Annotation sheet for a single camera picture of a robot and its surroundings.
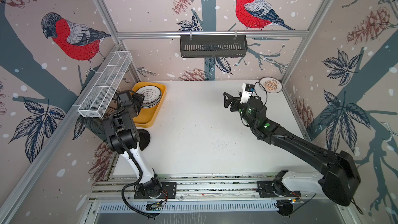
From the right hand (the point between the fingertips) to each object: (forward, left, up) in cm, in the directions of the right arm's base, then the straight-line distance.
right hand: (229, 94), depth 76 cm
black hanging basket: (+34, -5, +6) cm, 35 cm away
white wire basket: (-10, +63, +4) cm, 64 cm away
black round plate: (-13, +49, -26) cm, 57 cm away
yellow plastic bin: (+4, +54, -28) cm, 61 cm away
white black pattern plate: (+17, +51, -22) cm, 58 cm away
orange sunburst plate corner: (+36, -37, -29) cm, 60 cm away
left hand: (+12, +55, -15) cm, 59 cm away
